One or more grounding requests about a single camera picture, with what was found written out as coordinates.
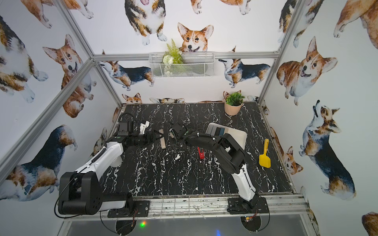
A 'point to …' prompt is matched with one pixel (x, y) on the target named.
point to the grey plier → (211, 129)
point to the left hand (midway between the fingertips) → (161, 135)
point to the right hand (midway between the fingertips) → (172, 143)
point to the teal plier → (221, 131)
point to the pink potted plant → (233, 102)
